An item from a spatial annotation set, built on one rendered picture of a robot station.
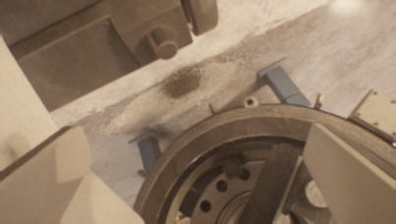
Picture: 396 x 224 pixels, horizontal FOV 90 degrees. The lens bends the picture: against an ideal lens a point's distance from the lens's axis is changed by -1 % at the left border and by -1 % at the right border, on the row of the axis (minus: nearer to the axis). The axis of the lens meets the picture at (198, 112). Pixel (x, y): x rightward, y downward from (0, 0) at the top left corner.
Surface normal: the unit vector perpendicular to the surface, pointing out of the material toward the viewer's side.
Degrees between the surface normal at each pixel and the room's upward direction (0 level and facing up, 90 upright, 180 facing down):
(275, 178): 90
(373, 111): 90
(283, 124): 90
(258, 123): 90
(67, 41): 0
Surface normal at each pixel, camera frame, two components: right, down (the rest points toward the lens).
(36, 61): 0.36, 0.79
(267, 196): -0.32, -0.39
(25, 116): 0.90, -0.43
